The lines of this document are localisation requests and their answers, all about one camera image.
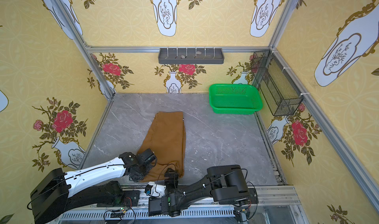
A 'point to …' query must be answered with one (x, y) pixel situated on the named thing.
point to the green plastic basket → (234, 99)
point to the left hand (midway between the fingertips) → (151, 173)
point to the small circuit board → (118, 213)
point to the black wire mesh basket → (280, 94)
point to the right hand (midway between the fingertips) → (170, 181)
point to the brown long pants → (168, 139)
